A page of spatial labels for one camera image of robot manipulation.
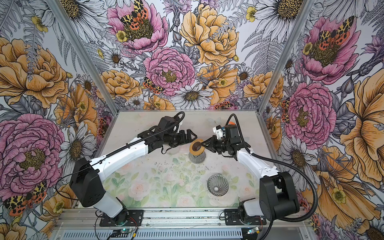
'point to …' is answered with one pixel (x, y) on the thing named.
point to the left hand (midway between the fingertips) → (190, 143)
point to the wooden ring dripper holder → (196, 148)
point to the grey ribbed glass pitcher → (197, 159)
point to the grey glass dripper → (217, 185)
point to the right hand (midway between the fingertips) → (201, 148)
